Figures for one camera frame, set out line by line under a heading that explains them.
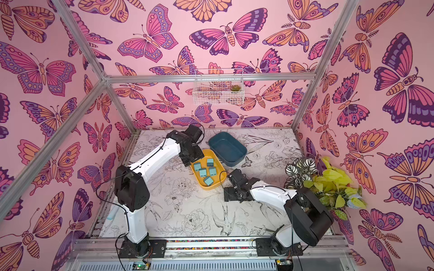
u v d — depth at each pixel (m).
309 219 0.43
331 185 0.75
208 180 0.92
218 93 1.06
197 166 0.98
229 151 1.06
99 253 0.73
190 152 0.75
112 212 0.83
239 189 0.66
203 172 0.95
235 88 0.92
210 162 1.00
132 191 0.49
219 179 0.94
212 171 0.97
